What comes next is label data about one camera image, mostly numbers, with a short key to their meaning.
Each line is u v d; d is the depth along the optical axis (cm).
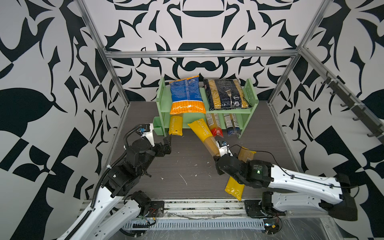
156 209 74
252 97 77
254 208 74
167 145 59
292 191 47
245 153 91
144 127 55
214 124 87
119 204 46
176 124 90
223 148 61
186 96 77
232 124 89
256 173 48
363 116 54
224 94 81
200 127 80
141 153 46
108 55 92
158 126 104
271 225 71
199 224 71
